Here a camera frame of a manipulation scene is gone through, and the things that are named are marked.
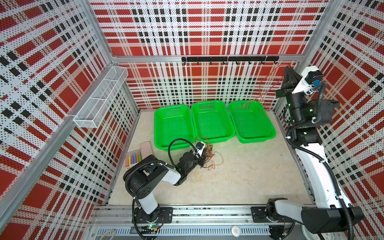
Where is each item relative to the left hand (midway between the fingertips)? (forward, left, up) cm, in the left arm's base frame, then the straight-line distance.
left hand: (206, 151), depth 89 cm
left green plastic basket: (+31, +25, -9) cm, 41 cm away
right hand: (+4, -28, +51) cm, 59 cm away
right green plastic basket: (+28, -35, -7) cm, 45 cm away
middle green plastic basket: (+31, -6, -8) cm, 33 cm away
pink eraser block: (+5, +39, -6) cm, 40 cm away
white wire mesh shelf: (+21, +72, +11) cm, 76 cm away
